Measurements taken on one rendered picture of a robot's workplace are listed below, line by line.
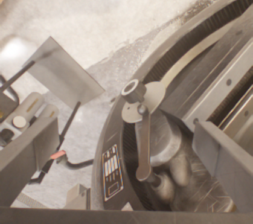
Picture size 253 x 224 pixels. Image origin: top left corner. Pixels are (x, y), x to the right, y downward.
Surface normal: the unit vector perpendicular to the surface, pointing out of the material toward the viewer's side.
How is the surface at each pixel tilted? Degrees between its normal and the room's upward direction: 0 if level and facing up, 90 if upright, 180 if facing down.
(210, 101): 38
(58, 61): 0
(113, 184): 90
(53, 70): 0
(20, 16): 0
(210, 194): 90
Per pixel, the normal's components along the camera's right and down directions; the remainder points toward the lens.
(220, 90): 0.37, 0.21
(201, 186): -0.63, -0.66
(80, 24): -0.12, 0.61
